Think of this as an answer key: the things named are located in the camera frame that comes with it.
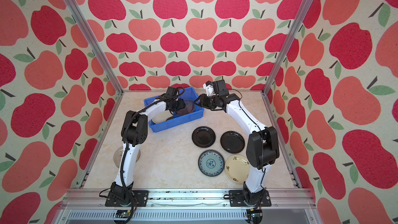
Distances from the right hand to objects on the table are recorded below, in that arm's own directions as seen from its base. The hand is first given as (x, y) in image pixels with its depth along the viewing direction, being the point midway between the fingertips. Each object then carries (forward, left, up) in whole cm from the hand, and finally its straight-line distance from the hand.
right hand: (199, 101), depth 86 cm
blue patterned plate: (-26, -9, -23) cm, 35 cm away
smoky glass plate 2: (-27, +45, -21) cm, 56 cm away
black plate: (-12, -22, -22) cm, 33 cm away
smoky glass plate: (+12, +9, -21) cm, 25 cm away
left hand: (+11, +11, -18) cm, 24 cm away
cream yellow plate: (-26, -24, -24) cm, 43 cm away
